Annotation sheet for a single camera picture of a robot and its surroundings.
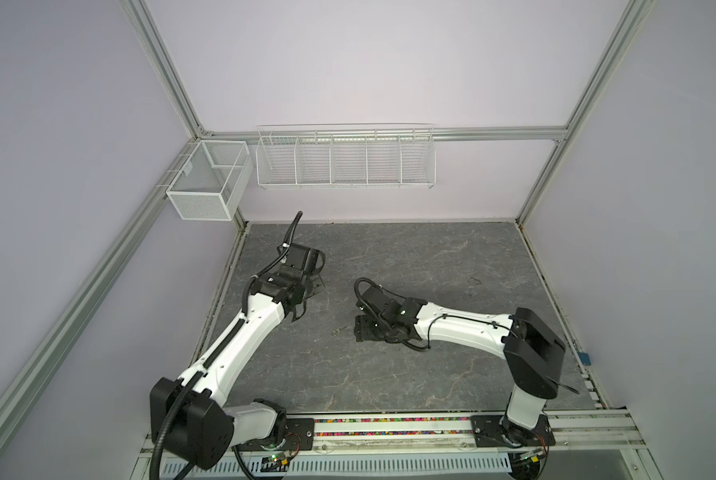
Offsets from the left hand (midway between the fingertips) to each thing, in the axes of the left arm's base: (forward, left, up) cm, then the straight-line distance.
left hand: (313, 285), depth 81 cm
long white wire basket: (+41, -11, +13) cm, 45 cm away
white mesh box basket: (+42, +37, +4) cm, 56 cm away
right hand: (-10, -13, -12) cm, 20 cm away
